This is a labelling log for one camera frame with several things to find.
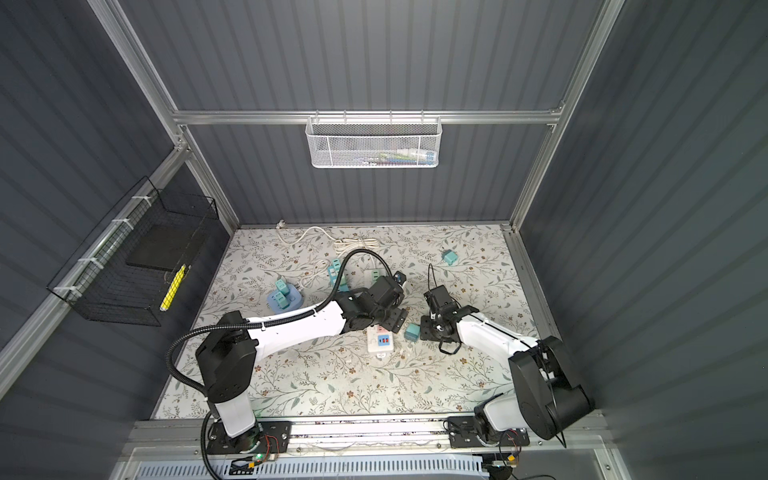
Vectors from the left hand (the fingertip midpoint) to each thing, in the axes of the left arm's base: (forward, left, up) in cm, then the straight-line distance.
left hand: (396, 309), depth 85 cm
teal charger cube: (+13, +36, -4) cm, 38 cm away
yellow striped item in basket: (-2, +53, +17) cm, 56 cm away
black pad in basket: (+11, +58, +19) cm, 62 cm away
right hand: (-4, -11, -9) cm, 14 cm away
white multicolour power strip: (-6, +5, -7) cm, 11 cm away
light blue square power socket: (+11, +33, -8) cm, 35 cm away
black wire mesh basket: (+5, +65, +18) cm, 68 cm away
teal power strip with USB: (+19, +20, -7) cm, 29 cm away
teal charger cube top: (+24, -22, -8) cm, 33 cm away
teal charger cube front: (+7, +35, -4) cm, 36 cm away
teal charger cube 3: (-4, -5, -7) cm, 10 cm away
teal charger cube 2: (+20, +19, -2) cm, 27 cm away
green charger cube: (+14, +6, -2) cm, 16 cm away
